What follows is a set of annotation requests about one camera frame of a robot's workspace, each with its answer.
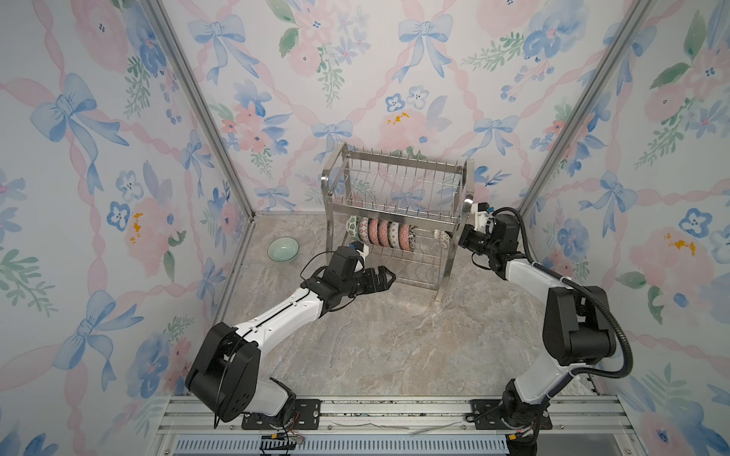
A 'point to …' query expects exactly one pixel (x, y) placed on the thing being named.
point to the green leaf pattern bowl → (353, 226)
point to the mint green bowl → (282, 249)
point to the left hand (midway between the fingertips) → (387, 277)
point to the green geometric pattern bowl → (393, 228)
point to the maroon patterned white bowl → (412, 237)
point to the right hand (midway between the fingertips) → (444, 226)
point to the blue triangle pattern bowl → (363, 229)
